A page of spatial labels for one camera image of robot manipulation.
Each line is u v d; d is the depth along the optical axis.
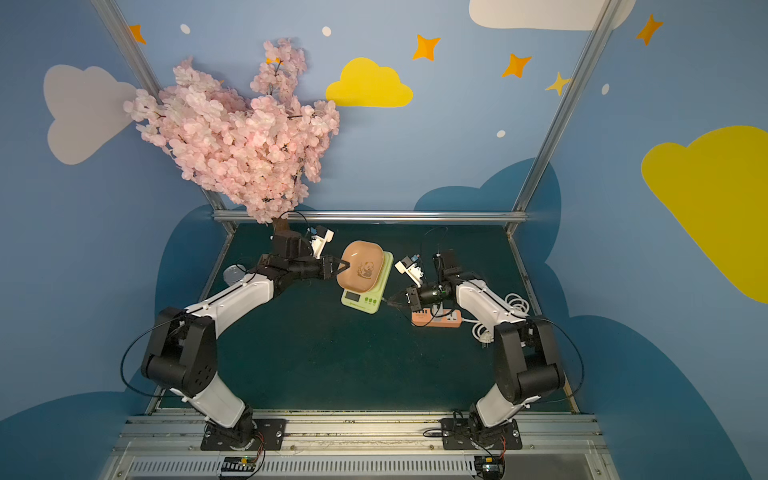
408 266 0.78
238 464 0.73
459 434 0.75
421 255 0.79
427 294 0.75
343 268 0.85
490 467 0.73
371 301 0.81
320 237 0.80
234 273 1.00
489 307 0.54
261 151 0.72
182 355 0.46
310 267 0.77
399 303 0.79
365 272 0.84
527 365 0.45
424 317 0.93
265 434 0.75
